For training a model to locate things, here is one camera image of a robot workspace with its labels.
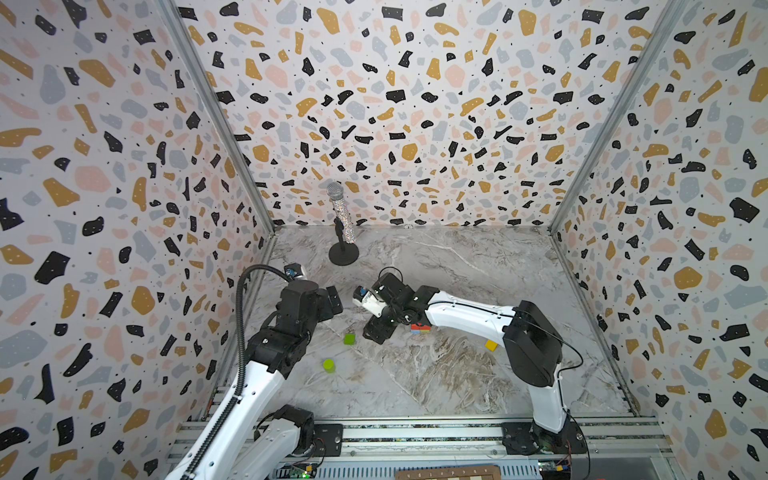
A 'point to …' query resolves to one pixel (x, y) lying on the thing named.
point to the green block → (349, 339)
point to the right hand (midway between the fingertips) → (364, 321)
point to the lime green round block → (329, 365)
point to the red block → (415, 327)
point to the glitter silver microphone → (335, 192)
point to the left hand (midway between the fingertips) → (317, 289)
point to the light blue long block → (416, 331)
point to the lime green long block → (425, 331)
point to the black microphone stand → (342, 253)
